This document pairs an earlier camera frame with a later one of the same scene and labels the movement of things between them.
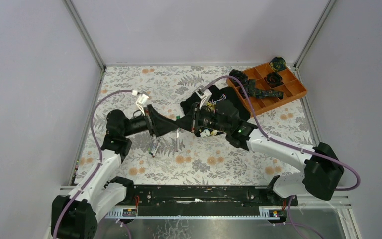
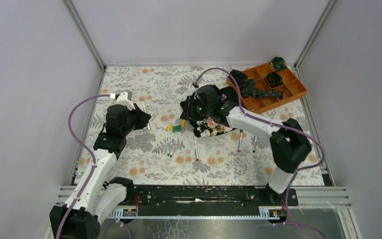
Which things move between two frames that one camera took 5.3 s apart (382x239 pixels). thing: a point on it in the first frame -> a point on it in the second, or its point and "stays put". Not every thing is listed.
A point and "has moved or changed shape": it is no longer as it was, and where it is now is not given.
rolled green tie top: x=278 y=63 stays put
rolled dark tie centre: x=273 y=79 stays put
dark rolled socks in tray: x=250 y=88 stays put
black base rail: x=196 y=200 stays put
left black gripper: x=149 y=120 -> x=139 y=118
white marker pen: x=177 y=140 has moved or changed shape
